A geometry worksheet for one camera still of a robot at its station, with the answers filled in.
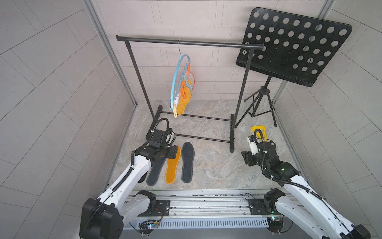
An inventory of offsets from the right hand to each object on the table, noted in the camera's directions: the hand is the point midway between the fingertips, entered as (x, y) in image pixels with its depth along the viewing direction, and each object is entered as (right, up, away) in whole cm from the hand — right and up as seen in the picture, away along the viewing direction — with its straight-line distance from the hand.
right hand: (245, 150), depth 80 cm
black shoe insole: (-56, -15, -2) cm, 58 cm away
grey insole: (-32, -4, +9) cm, 33 cm away
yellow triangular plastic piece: (+18, +9, +19) cm, 28 cm away
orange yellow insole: (-35, +27, +5) cm, 45 cm away
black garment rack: (-55, +22, +28) cm, 66 cm away
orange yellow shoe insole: (-41, -10, +4) cm, 43 cm away
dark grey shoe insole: (-50, -12, +3) cm, 52 cm away
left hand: (-40, +2, +2) cm, 40 cm away
